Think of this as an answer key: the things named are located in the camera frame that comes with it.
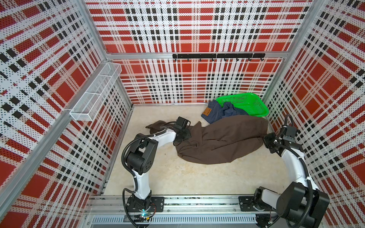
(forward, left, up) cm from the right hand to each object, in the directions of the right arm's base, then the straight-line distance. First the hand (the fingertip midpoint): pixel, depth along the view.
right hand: (264, 137), depth 83 cm
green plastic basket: (+42, -5, -13) cm, 44 cm away
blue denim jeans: (+29, +26, -8) cm, 40 cm away
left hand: (+9, +45, -10) cm, 47 cm away
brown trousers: (+5, +24, -11) cm, 27 cm away
